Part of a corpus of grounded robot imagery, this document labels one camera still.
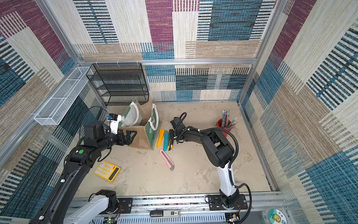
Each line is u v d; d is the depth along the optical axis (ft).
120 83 3.61
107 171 2.78
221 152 1.78
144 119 3.44
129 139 2.13
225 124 3.13
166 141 3.22
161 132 3.35
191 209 2.39
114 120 2.03
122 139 2.06
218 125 3.12
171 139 3.17
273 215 2.09
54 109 2.36
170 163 2.85
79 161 1.52
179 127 2.58
